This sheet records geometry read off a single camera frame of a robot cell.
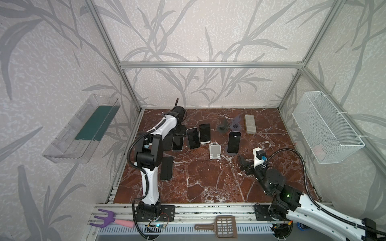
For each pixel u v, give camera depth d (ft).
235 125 3.54
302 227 2.27
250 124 3.55
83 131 2.22
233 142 2.90
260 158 1.97
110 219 2.38
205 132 3.09
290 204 1.78
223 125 3.48
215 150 3.00
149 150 1.78
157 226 2.32
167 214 2.37
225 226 2.32
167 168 2.96
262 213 2.41
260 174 2.04
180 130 2.95
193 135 3.06
